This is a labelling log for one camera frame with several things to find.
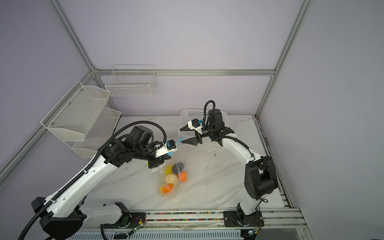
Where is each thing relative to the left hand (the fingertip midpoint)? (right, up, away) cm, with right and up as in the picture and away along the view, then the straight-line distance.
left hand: (166, 156), depth 67 cm
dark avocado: (+3, -9, +16) cm, 19 cm away
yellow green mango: (-1, -9, +12) cm, 15 cm away
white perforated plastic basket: (+5, +23, +43) cm, 48 cm away
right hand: (+7, +10, +6) cm, 14 cm away
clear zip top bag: (+4, -21, +17) cm, 27 cm away
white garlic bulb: (0, -14, +11) cm, 18 cm away
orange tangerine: (0, -17, +5) cm, 17 cm away
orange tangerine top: (+6, -13, +12) cm, 19 cm away
